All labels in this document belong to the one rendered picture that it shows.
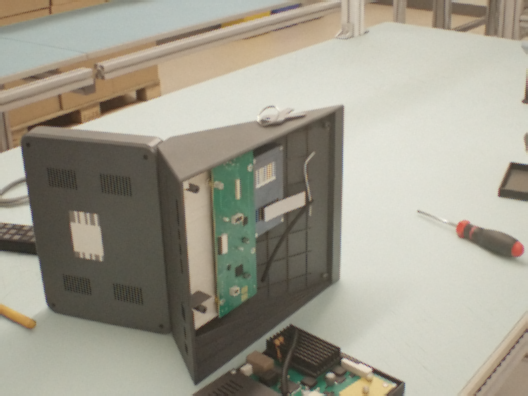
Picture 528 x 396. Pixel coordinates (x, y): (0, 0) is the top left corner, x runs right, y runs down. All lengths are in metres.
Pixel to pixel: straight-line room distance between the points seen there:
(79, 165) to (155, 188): 0.08
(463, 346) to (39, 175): 0.45
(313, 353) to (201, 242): 0.15
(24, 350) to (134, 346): 0.11
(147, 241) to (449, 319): 0.32
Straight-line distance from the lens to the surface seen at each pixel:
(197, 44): 2.60
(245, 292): 0.75
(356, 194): 1.09
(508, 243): 0.94
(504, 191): 1.11
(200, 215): 0.68
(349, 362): 0.72
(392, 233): 0.99
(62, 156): 0.75
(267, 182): 0.74
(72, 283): 0.81
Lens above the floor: 1.45
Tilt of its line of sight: 24 degrees down
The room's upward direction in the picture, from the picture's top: 2 degrees counter-clockwise
